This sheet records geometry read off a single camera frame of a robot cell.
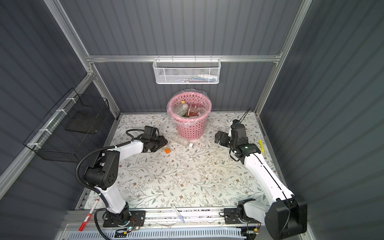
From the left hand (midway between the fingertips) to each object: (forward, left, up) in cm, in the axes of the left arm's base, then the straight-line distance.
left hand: (164, 142), depth 98 cm
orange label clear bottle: (-5, -2, -2) cm, 6 cm away
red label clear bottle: (+10, -21, +18) cm, 29 cm away
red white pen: (-45, +37, -4) cm, 58 cm away
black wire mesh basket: (-9, +45, +24) cm, 52 cm away
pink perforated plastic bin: (+2, -17, +11) cm, 21 cm away
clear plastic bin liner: (+23, -18, +19) cm, 35 cm away
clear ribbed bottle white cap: (+2, -9, 0) cm, 10 cm away
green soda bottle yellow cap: (+14, -13, +16) cm, 25 cm away
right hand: (-9, -36, +16) cm, 41 cm away
